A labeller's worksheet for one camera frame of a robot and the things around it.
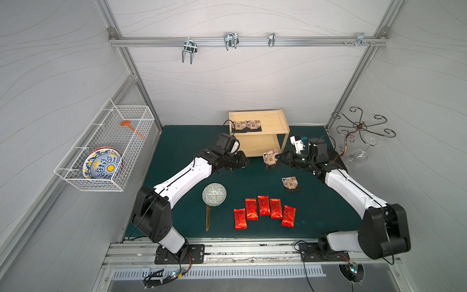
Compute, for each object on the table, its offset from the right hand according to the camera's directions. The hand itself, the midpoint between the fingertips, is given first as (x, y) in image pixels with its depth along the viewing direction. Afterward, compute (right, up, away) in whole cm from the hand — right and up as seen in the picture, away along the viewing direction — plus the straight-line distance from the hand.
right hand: (276, 155), depth 82 cm
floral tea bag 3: (-3, -1, +2) cm, 3 cm away
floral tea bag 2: (-12, +16, +13) cm, 24 cm away
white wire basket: (-70, +10, -11) cm, 71 cm away
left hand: (-12, -3, -1) cm, 13 cm away
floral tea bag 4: (+11, -16, +14) cm, 23 cm away
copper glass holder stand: (+32, +11, -2) cm, 34 cm away
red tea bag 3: (-5, -24, +2) cm, 25 cm away
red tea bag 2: (-11, -26, +2) cm, 28 cm away
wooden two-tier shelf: (+6, +11, +33) cm, 35 cm away
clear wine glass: (+35, -1, -5) cm, 35 cm away
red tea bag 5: (+6, -28, 0) cm, 29 cm away
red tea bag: (-16, -29, -1) cm, 33 cm away
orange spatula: (-66, +14, -3) cm, 68 cm away
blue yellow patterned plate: (-65, -2, -20) cm, 68 cm away
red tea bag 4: (+1, -26, +2) cm, 26 cm away
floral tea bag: (-17, +15, +11) cm, 25 cm away
